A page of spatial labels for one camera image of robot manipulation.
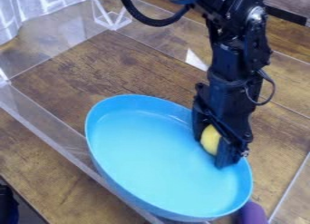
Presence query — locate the white patterned curtain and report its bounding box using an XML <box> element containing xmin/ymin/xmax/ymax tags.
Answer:
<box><xmin>0</xmin><ymin>0</ymin><xmax>85</xmax><ymax>45</ymax></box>

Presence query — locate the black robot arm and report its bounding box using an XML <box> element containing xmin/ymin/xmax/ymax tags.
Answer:
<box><xmin>172</xmin><ymin>0</ymin><xmax>273</xmax><ymax>169</ymax></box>

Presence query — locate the dark object at corner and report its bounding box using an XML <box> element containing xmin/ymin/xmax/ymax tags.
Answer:
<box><xmin>0</xmin><ymin>184</ymin><xmax>21</xmax><ymax>224</ymax></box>

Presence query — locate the clear acrylic bracket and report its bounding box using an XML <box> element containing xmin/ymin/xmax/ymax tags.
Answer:
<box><xmin>93</xmin><ymin>0</ymin><xmax>133</xmax><ymax>31</ymax></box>

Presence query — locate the yellow lemon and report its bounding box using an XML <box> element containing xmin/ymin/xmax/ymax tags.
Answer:
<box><xmin>201</xmin><ymin>125</ymin><xmax>221</xmax><ymax>156</ymax></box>

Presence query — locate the black cable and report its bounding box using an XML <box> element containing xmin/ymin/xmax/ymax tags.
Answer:
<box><xmin>117</xmin><ymin>0</ymin><xmax>192</xmax><ymax>27</ymax></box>

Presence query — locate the purple eggplant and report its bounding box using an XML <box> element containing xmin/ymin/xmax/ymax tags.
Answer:
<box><xmin>240</xmin><ymin>201</ymin><xmax>269</xmax><ymax>224</ymax></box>

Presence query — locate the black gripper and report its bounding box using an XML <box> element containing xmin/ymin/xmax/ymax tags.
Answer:
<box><xmin>193</xmin><ymin>71</ymin><xmax>254</xmax><ymax>169</ymax></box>

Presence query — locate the blue plastic tray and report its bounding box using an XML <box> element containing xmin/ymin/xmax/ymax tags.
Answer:
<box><xmin>85</xmin><ymin>94</ymin><xmax>253</xmax><ymax>222</ymax></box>

